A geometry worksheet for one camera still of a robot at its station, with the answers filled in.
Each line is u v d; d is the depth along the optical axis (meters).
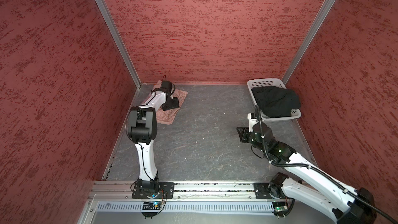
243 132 0.68
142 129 0.56
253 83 1.11
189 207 0.77
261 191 0.74
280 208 0.71
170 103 0.91
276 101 0.96
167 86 0.83
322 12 0.81
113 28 0.88
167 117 0.97
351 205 0.40
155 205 0.70
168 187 0.76
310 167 0.48
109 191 0.76
